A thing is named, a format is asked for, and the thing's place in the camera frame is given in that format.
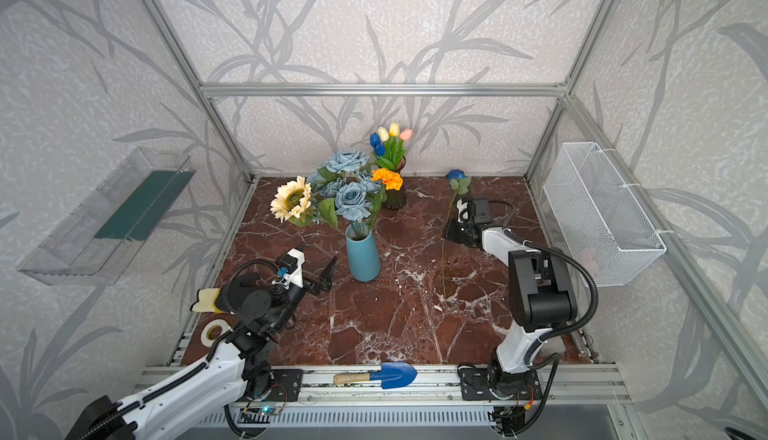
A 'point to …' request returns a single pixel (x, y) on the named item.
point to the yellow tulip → (394, 129)
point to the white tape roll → (213, 330)
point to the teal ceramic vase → (363, 256)
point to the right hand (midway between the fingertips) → (442, 226)
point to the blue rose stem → (458, 181)
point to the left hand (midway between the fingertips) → (320, 252)
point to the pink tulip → (406, 134)
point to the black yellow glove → (206, 301)
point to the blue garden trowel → (389, 374)
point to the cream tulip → (383, 134)
